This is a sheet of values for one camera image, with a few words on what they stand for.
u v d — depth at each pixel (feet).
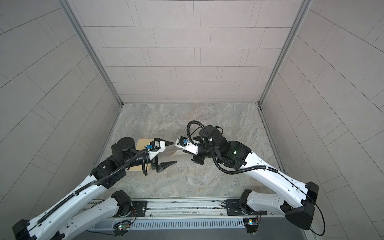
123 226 2.11
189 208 2.37
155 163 1.78
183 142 1.69
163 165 1.80
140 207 2.32
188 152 1.77
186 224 2.23
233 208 2.32
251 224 2.23
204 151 1.75
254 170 1.37
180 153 2.08
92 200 1.52
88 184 1.43
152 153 1.67
